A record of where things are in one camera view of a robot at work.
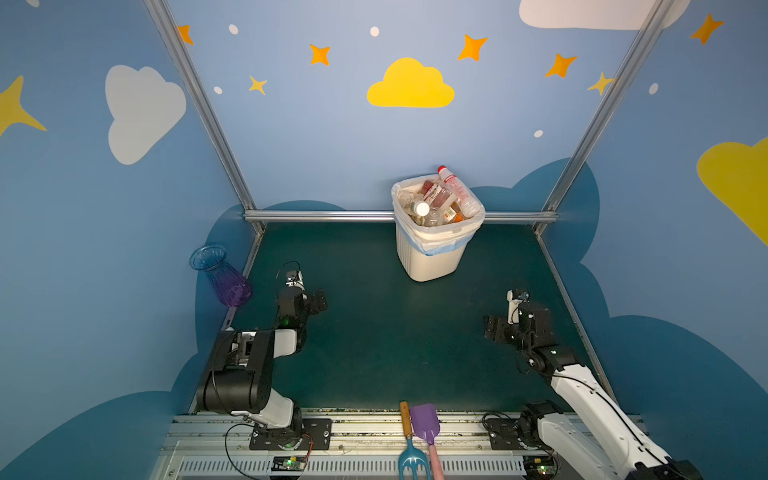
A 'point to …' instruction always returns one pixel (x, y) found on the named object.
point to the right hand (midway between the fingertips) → (500, 315)
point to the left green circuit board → (288, 463)
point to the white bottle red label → (468, 205)
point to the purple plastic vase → (231, 287)
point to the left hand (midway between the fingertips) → (308, 290)
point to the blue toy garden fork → (411, 456)
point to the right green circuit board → (540, 467)
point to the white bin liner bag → (418, 234)
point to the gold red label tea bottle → (438, 197)
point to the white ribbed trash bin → (422, 267)
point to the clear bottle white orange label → (414, 203)
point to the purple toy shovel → (425, 423)
